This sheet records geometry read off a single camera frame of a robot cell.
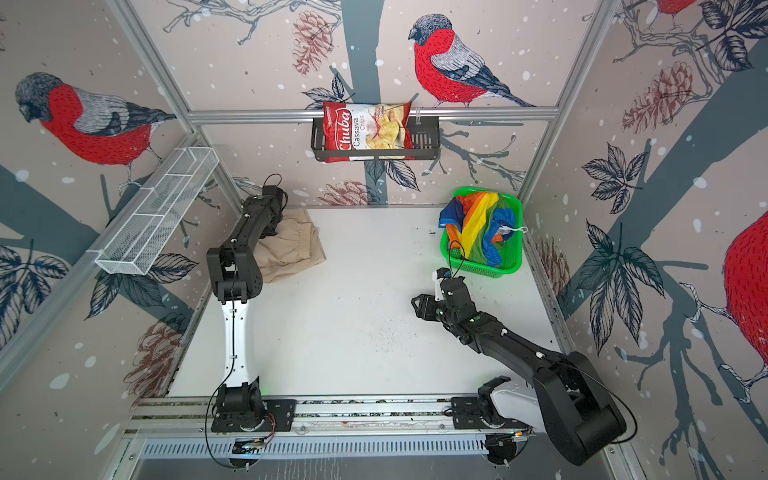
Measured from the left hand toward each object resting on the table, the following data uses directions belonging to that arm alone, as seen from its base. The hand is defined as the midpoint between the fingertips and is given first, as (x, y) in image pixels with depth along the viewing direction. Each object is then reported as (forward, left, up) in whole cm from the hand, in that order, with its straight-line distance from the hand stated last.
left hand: (247, 232), depth 101 cm
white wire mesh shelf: (-17, +17, +18) cm, 30 cm away
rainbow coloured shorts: (-2, -79, +6) cm, 79 cm away
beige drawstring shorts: (-2, -16, -5) cm, 17 cm away
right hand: (-26, -57, -4) cm, 63 cm away
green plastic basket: (-10, -90, -1) cm, 90 cm away
